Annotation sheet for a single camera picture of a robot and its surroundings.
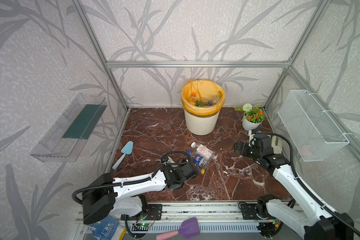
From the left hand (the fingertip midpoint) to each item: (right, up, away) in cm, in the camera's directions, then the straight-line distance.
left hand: (189, 165), depth 82 cm
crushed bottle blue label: (+15, +37, +10) cm, 42 cm away
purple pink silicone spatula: (0, -25, -13) cm, 29 cm away
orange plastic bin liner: (+9, +47, +15) cm, 50 cm away
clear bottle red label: (+8, -4, +1) cm, 9 cm away
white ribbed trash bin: (+7, +22, +11) cm, 25 cm away
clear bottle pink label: (+8, +6, +9) cm, 14 cm away
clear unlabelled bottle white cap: (+11, +38, +22) cm, 45 cm away
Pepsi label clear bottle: (+6, +2, +4) cm, 7 cm away
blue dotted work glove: (-40, -26, -13) cm, 49 cm away
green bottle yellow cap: (+6, +36, +18) cm, 41 cm away
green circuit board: (-21, -25, -12) cm, 35 cm away
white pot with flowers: (+41, +27, +14) cm, 51 cm away
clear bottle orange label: (+2, +40, +19) cm, 44 cm away
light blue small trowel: (-41, +6, +14) cm, 43 cm away
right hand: (+29, +13, +1) cm, 32 cm away
